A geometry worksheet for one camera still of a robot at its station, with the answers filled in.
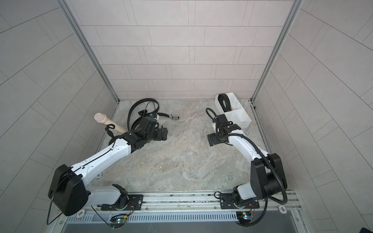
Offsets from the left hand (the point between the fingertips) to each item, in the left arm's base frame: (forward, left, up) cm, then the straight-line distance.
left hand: (165, 130), depth 84 cm
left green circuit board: (-41, +17, -12) cm, 46 cm away
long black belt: (+31, -37, -2) cm, 49 cm away
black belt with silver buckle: (+19, -2, -12) cm, 22 cm away
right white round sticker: (-37, -60, -12) cm, 72 cm away
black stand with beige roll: (-2, +29, +15) cm, 33 cm away
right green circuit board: (-40, -42, -13) cm, 59 cm away
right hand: (0, -31, -6) cm, 32 cm away
